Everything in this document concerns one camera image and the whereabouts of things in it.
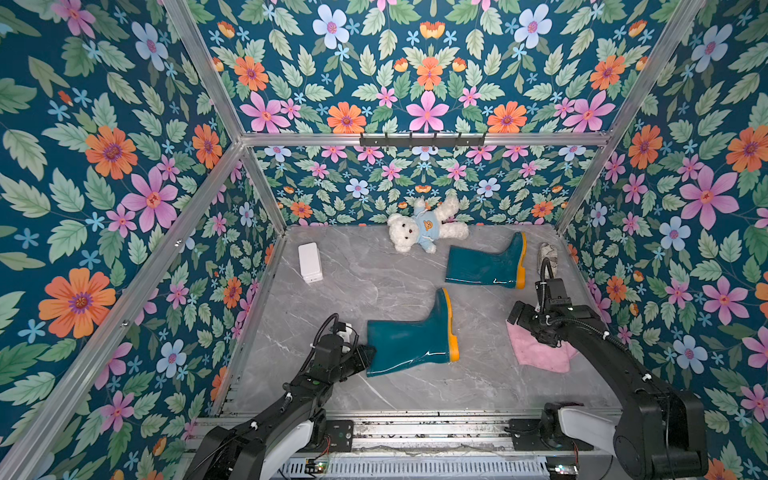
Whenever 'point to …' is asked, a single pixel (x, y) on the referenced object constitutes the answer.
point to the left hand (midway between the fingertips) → (378, 350)
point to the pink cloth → (530, 351)
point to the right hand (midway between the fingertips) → (528, 320)
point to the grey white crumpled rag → (547, 250)
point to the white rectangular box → (309, 262)
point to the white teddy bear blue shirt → (426, 225)
